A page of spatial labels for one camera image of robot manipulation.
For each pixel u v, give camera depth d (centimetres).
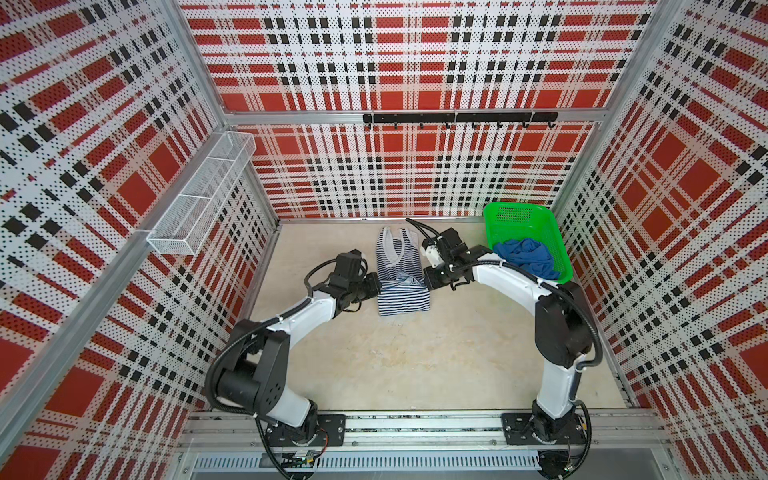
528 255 104
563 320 50
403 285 90
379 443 73
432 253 85
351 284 75
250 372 45
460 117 88
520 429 73
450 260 71
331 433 74
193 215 91
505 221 119
